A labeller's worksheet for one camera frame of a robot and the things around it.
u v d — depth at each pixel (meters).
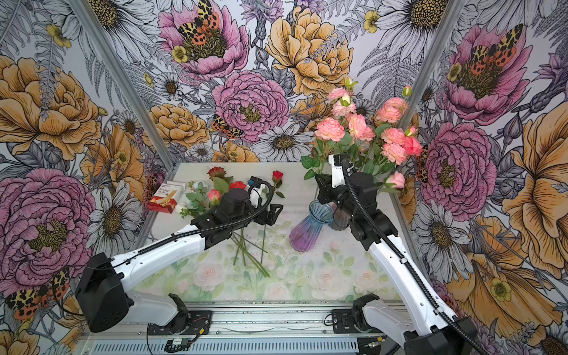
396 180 0.69
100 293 0.40
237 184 1.08
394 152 0.65
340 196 0.59
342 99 0.57
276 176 1.12
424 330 0.38
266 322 0.76
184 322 0.69
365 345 0.71
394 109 0.71
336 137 0.59
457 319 0.38
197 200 1.02
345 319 0.74
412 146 0.67
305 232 0.81
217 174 1.09
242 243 0.92
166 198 1.03
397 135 0.66
